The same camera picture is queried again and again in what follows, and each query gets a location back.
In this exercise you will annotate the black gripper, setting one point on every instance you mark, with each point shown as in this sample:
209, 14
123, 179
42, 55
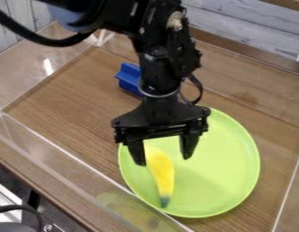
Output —
162, 118

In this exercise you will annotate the green round plate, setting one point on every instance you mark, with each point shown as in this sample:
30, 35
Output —
214, 181

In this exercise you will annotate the blue plastic block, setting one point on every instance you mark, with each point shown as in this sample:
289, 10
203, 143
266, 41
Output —
128, 77

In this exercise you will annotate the yellow toy banana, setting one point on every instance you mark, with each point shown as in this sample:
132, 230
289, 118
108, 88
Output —
162, 170

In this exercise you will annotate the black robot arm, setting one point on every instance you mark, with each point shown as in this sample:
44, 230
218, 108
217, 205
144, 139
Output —
156, 26

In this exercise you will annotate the clear acrylic front wall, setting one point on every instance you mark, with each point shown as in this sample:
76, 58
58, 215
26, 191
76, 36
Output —
96, 201

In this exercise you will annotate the clear acrylic corner bracket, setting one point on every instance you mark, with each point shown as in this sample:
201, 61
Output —
100, 37

